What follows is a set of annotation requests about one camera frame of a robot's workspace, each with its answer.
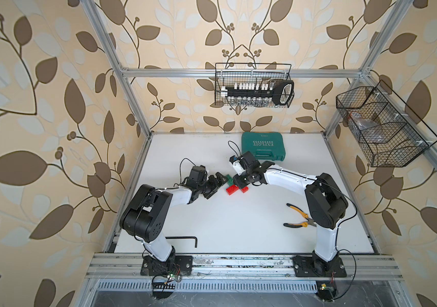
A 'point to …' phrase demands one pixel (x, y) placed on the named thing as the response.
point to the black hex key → (195, 238)
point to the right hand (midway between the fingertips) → (237, 179)
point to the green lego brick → (230, 181)
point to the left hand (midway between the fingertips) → (225, 183)
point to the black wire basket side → (386, 130)
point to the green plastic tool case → (268, 146)
